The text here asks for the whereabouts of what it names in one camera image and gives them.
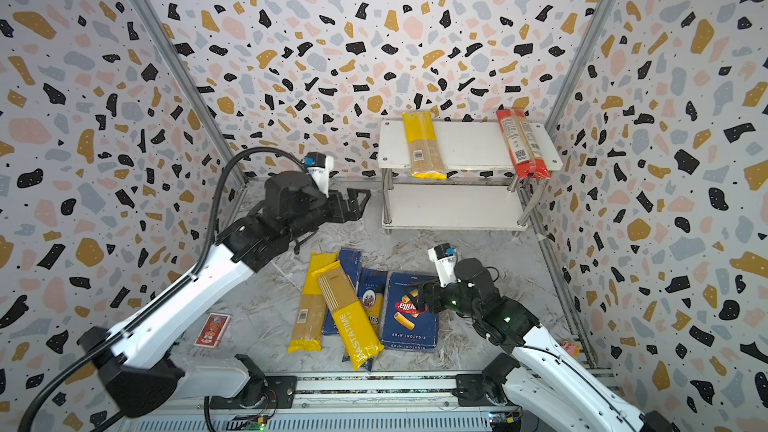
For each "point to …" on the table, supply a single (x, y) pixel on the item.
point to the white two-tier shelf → (469, 146)
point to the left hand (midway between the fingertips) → (360, 190)
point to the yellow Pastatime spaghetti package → (359, 339)
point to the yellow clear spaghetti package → (308, 328)
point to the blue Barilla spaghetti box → (350, 262)
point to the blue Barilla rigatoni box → (406, 325)
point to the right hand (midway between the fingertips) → (417, 286)
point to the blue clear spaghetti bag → (372, 293)
